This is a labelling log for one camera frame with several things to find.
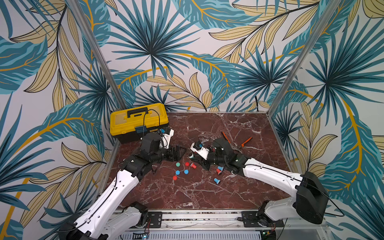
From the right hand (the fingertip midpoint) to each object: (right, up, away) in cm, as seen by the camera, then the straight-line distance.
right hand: (192, 155), depth 76 cm
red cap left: (-10, -15, +11) cm, 22 cm away
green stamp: (-1, +1, -3) cm, 3 cm away
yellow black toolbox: (-42, +18, +16) cm, 49 cm away
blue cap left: (-9, -13, +13) cm, 20 cm away
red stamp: (0, -9, +14) cm, 16 cm away
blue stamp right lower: (+14, -16, +8) cm, 23 cm away
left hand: (-6, +3, -5) cm, 8 cm away
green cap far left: (-9, -9, +16) cm, 20 cm away
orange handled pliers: (+28, +1, +24) cm, 37 cm away
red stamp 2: (+16, -12, +10) cm, 22 cm away
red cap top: (-3, -8, +16) cm, 18 cm away
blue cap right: (-4, -12, +14) cm, 19 cm away
